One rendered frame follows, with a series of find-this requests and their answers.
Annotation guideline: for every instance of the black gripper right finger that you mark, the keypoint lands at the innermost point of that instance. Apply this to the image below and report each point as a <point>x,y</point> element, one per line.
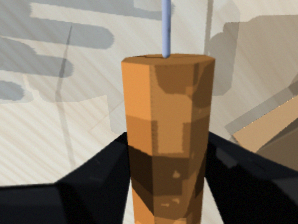
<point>248,188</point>

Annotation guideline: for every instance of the orange-brown tool handle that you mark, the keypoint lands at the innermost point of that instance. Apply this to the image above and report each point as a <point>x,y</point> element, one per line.
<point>167,106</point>

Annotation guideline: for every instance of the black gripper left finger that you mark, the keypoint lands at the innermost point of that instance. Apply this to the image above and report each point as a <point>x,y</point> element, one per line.
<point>94,193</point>

